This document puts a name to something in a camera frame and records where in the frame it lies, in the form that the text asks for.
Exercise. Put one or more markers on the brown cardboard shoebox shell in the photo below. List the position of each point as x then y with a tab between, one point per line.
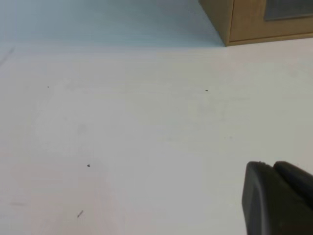
219	13

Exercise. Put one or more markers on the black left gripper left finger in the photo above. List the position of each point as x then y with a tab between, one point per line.
270	205

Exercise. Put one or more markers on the brown cardboard drawer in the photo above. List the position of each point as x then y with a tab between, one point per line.
270	20

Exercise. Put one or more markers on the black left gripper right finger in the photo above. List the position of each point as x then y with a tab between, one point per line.
299	180

